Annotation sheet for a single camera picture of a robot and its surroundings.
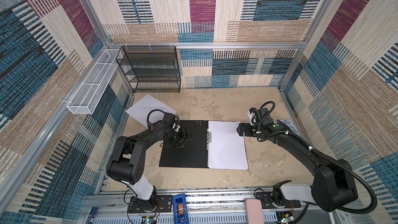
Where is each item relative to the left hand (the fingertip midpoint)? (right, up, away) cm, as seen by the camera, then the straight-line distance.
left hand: (190, 138), depth 90 cm
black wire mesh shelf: (-29, +44, +21) cm, 57 cm away
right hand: (+31, +5, -3) cm, 31 cm away
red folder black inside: (+3, -9, +3) cm, 10 cm away
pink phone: (+30, -27, -21) cm, 45 cm away
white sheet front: (+21, -6, 0) cm, 22 cm away
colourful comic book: (+62, +8, +9) cm, 63 cm away
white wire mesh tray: (-60, +25, +4) cm, 65 cm away
